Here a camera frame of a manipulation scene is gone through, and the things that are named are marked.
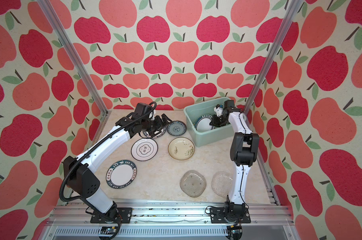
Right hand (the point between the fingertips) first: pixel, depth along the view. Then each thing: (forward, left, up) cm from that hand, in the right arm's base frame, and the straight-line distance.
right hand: (214, 123), depth 100 cm
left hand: (-18, +26, +15) cm, 35 cm away
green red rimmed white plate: (+2, +8, -3) cm, 9 cm away
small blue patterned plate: (+1, +27, -10) cm, 28 cm away
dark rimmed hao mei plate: (-39, +54, -8) cm, 67 cm away
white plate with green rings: (-20, +46, -9) cm, 51 cm away
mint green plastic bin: (-14, 0, +6) cm, 15 cm away
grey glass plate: (-38, +12, -12) cm, 42 cm away
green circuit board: (-65, +52, -11) cm, 84 cm away
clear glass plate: (-37, -5, -11) cm, 39 cm away
